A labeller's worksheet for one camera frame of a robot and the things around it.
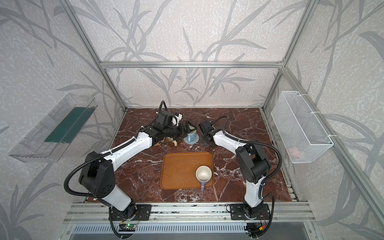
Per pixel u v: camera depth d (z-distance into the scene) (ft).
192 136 3.02
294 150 2.37
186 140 3.24
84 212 2.47
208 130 2.46
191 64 3.15
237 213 2.38
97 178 1.45
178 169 2.90
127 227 2.35
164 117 2.15
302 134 2.02
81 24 2.54
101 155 1.52
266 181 1.71
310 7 2.33
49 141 2.07
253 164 1.60
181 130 2.42
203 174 2.80
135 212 2.29
